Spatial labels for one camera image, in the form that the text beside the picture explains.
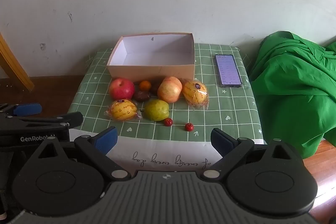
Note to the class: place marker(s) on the plastic orange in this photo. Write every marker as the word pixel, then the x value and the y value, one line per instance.
pixel 122 109
pixel 195 93

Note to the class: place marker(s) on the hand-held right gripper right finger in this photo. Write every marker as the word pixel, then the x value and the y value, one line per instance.
pixel 220 140

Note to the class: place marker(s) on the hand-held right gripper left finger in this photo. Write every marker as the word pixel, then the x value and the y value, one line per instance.
pixel 106 140

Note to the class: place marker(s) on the red yellow striped apple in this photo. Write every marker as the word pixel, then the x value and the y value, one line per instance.
pixel 170 89

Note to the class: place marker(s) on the cardboard box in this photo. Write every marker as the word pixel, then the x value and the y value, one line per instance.
pixel 149 71

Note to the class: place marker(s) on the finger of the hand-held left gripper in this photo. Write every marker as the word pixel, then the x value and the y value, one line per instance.
pixel 26 109
pixel 68 119

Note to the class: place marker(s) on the green pear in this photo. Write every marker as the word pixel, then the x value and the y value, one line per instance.
pixel 157 110

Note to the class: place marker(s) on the green cloth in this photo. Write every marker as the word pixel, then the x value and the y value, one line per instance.
pixel 288 87

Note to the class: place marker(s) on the dark dried jujube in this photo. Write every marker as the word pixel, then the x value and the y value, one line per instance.
pixel 142 96

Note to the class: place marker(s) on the small tangerine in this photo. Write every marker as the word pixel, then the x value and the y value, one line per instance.
pixel 145 85

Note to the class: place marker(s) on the green checked tablecloth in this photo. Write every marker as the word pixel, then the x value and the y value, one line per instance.
pixel 225 113

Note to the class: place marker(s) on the dark red apple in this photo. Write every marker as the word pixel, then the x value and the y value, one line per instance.
pixel 121 88

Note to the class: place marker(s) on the smartphone in clear case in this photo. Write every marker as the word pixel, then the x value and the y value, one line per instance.
pixel 227 70

